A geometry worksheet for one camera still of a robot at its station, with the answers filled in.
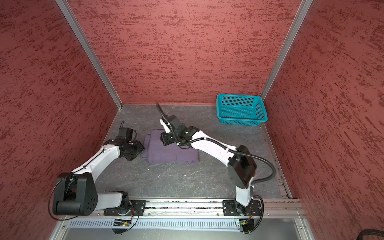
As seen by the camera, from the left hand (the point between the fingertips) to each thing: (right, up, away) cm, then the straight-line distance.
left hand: (142, 153), depth 88 cm
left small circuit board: (-4, -31, -16) cm, 35 cm away
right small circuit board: (+56, -30, -17) cm, 66 cm away
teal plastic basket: (+70, +28, +31) cm, 81 cm away
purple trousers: (+6, +3, +2) cm, 7 cm away
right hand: (+14, +9, -8) cm, 18 cm away
